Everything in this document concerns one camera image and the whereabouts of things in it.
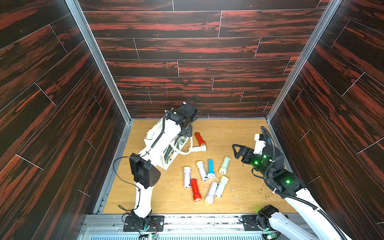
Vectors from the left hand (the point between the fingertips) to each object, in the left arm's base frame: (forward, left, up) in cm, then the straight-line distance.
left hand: (183, 132), depth 84 cm
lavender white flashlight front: (-29, -15, -19) cm, 38 cm away
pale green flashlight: (-14, -24, -19) cm, 34 cm away
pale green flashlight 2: (-20, -24, -19) cm, 37 cm away
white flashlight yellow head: (-12, -11, -20) cm, 26 cm away
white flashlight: (-15, -2, -19) cm, 24 cm away
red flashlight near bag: (+10, -10, -19) cm, 23 cm away
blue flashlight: (-17, -17, -20) cm, 31 cm away
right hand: (-12, -30, +5) cm, 33 cm away
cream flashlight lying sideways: (+2, -12, -18) cm, 22 cm away
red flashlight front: (-28, -8, -19) cm, 35 cm away
